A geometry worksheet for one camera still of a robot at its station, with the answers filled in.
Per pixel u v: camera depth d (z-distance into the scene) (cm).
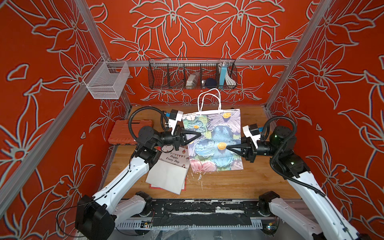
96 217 38
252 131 49
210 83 95
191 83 91
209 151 57
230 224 70
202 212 73
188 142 56
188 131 55
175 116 52
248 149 53
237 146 55
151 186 80
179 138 52
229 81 91
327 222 39
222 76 88
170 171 80
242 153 55
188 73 101
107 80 93
